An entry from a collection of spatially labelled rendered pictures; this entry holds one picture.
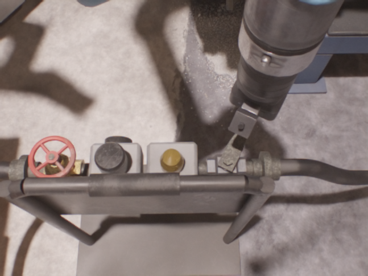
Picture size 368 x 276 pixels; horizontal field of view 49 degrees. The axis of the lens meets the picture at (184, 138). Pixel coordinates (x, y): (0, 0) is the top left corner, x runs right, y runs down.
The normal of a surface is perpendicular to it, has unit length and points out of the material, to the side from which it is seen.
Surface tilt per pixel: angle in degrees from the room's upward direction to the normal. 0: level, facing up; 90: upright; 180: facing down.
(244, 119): 42
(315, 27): 90
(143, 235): 0
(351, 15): 0
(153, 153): 0
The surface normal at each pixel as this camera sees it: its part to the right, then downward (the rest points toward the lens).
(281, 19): -0.44, 0.83
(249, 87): -0.63, 0.72
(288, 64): 0.11, 0.92
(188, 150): 0.00, -0.37
